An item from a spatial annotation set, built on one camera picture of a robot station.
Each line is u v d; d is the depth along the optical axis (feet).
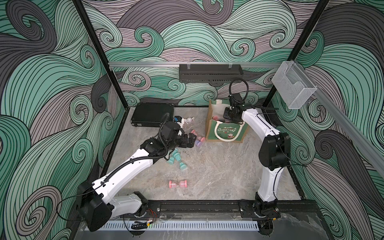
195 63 3.10
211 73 3.12
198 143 3.12
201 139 3.21
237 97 2.44
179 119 2.16
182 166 2.80
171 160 2.88
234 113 2.36
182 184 2.60
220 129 3.02
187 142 2.15
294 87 2.44
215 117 3.39
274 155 1.68
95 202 1.22
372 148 1.69
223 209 2.44
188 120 3.53
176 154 2.96
